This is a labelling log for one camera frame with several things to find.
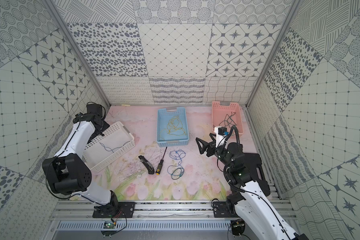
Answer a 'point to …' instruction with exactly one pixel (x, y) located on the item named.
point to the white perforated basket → (117, 139)
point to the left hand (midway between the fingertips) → (101, 129)
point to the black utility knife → (150, 168)
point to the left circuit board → (108, 224)
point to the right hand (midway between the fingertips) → (203, 138)
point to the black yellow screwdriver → (158, 169)
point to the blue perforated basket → (172, 128)
